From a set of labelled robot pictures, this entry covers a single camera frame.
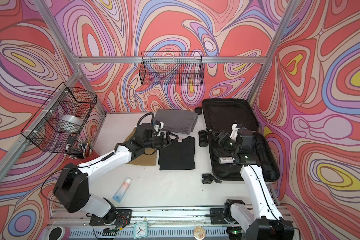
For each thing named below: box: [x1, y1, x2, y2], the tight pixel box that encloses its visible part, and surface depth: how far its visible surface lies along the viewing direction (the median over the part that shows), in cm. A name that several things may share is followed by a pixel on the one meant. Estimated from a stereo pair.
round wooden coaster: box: [193, 225, 206, 240], surface depth 70 cm
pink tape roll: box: [48, 226, 71, 240], surface depth 67 cm
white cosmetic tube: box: [218, 156, 235, 164], surface depth 91 cm
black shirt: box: [158, 136, 196, 171], surface depth 94 cm
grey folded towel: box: [153, 109, 198, 135], surface depth 113 cm
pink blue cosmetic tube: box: [112, 177, 132, 203], surface depth 83 cm
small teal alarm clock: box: [133, 222, 148, 239], surface depth 70 cm
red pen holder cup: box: [64, 138, 99, 166], surface depth 84 cm
